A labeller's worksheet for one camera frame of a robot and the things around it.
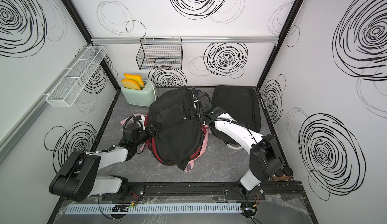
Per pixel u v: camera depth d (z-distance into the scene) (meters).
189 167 0.81
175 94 0.93
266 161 0.42
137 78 0.96
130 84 0.94
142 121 0.82
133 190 0.74
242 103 1.02
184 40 0.91
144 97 1.01
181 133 0.82
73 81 0.77
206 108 0.63
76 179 0.42
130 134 0.68
